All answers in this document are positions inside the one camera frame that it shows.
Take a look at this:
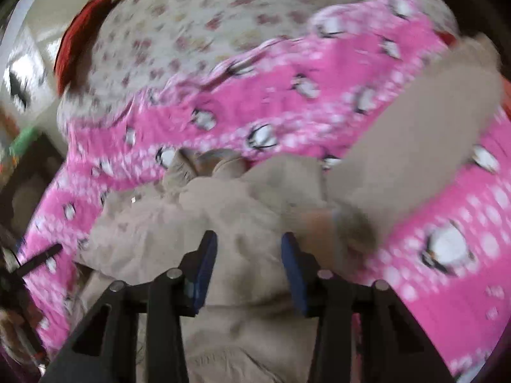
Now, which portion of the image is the beige garment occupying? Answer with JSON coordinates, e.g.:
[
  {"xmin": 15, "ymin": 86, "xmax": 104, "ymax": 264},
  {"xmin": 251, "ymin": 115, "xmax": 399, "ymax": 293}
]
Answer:
[{"xmin": 74, "ymin": 35, "xmax": 500, "ymax": 382}]

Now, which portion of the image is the pink penguin blanket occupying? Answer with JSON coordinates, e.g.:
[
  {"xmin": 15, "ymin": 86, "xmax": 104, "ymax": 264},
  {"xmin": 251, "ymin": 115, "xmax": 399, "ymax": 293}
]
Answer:
[{"xmin": 23, "ymin": 0, "xmax": 510, "ymax": 375}]

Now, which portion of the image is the red pillow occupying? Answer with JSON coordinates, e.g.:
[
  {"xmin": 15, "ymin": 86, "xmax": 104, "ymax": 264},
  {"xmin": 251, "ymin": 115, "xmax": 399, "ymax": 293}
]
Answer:
[{"xmin": 54, "ymin": 0, "xmax": 113, "ymax": 97}]

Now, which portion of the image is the floral bed sheet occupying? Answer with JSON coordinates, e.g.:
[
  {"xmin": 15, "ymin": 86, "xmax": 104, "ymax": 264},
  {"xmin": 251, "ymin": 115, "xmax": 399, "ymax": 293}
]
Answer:
[{"xmin": 56, "ymin": 0, "xmax": 459, "ymax": 130}]

